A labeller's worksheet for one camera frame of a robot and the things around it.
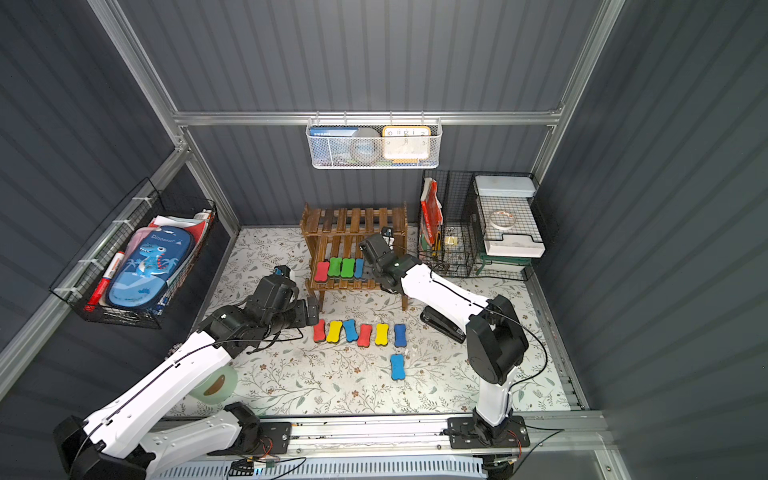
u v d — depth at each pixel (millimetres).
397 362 864
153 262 654
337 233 846
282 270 676
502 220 948
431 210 1163
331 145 839
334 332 912
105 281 645
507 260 987
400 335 909
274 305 561
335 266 879
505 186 1025
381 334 908
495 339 468
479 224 1029
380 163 891
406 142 885
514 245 912
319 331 934
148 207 773
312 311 690
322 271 870
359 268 881
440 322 914
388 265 643
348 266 891
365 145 905
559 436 719
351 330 923
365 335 905
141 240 695
